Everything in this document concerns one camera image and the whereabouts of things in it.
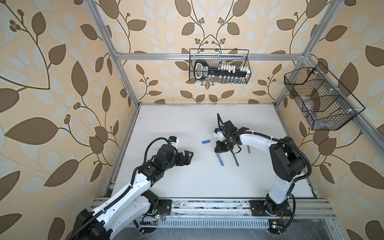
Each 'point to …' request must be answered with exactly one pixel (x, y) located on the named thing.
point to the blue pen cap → (206, 141)
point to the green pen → (235, 159)
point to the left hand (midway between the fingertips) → (188, 153)
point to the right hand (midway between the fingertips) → (216, 151)
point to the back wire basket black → (221, 79)
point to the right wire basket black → (326, 104)
